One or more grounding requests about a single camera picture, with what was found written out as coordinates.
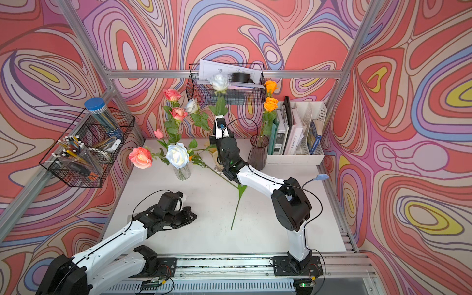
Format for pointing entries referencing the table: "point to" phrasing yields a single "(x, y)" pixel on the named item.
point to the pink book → (294, 145)
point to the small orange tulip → (241, 188)
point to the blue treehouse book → (313, 139)
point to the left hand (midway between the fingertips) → (199, 217)
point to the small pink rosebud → (159, 134)
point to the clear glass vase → (183, 173)
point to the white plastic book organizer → (307, 111)
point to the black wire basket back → (201, 92)
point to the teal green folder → (273, 137)
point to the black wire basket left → (101, 146)
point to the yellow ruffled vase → (218, 166)
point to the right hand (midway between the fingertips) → (217, 124)
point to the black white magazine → (286, 110)
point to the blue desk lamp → (319, 177)
